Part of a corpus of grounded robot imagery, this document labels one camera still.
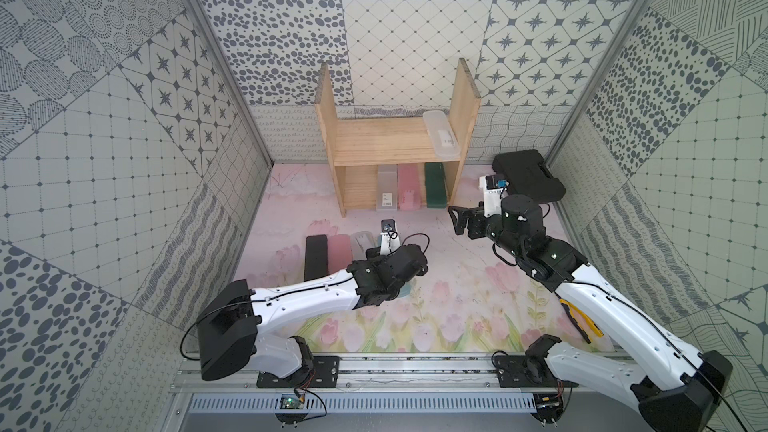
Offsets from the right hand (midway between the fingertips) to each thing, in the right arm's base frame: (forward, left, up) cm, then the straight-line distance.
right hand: (466, 209), depth 74 cm
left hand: (-4, +15, -10) cm, 19 cm away
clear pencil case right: (+24, +4, +3) cm, 25 cm away
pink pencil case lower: (+23, +14, -18) cm, 32 cm away
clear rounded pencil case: (+5, +30, -25) cm, 39 cm away
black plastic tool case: (+33, -31, -21) cm, 50 cm away
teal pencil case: (-21, +16, -1) cm, 26 cm away
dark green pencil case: (+24, +5, -18) cm, 30 cm away
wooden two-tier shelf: (+22, +30, +2) cm, 37 cm away
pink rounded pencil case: (+1, +37, -27) cm, 46 cm away
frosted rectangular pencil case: (+24, +22, -20) cm, 38 cm away
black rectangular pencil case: (0, +44, -26) cm, 51 cm away
